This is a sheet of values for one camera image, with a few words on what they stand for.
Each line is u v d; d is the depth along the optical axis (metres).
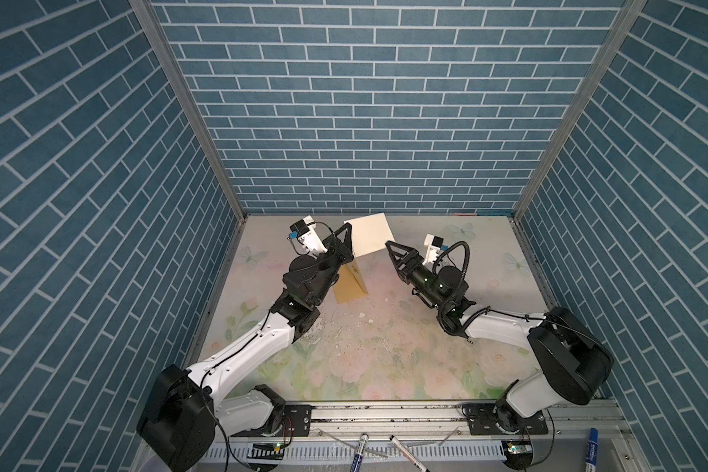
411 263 0.71
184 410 0.39
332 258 0.65
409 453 0.69
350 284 1.00
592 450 0.69
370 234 0.75
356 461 0.68
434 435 0.74
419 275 0.72
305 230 0.62
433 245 0.75
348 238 0.69
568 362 0.44
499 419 0.68
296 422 0.73
